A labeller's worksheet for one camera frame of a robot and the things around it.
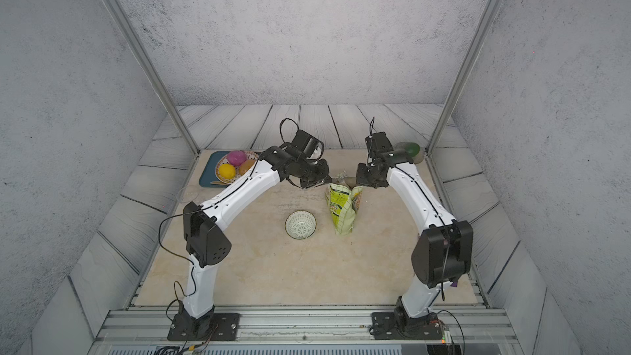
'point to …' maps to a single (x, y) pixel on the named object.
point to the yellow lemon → (227, 171)
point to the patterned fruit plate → (224, 160)
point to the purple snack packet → (454, 284)
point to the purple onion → (237, 158)
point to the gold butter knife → (218, 182)
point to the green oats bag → (343, 203)
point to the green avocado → (412, 149)
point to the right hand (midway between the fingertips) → (365, 177)
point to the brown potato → (246, 165)
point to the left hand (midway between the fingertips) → (338, 180)
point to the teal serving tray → (208, 174)
